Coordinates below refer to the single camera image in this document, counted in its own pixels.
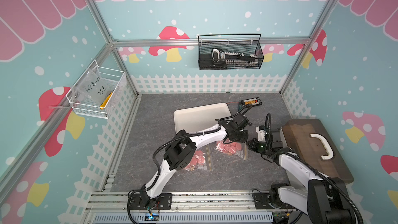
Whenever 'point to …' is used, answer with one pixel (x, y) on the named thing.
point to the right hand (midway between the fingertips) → (246, 142)
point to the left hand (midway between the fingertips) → (246, 141)
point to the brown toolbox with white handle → (308, 140)
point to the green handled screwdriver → (238, 112)
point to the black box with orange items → (254, 101)
